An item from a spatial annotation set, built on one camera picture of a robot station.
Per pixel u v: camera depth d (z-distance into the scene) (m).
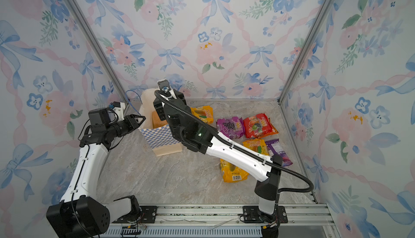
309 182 0.40
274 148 0.93
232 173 0.82
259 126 0.97
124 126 0.66
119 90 1.13
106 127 0.59
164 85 0.46
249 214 0.74
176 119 0.42
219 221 0.73
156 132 0.74
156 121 0.99
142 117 0.75
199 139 0.44
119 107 0.69
